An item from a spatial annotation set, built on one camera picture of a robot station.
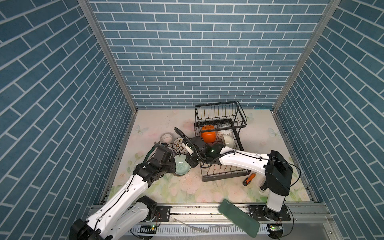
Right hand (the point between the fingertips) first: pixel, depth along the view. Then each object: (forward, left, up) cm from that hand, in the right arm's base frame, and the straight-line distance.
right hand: (185, 158), depth 82 cm
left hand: (-3, +5, 0) cm, 6 cm away
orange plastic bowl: (+19, -12, -6) cm, 24 cm away
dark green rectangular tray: (-25, -31, -10) cm, 41 cm away
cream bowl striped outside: (+13, -25, -1) cm, 28 cm away
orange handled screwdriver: (-6, -35, -9) cm, 37 cm away
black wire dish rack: (+33, -19, -7) cm, 38 cm away
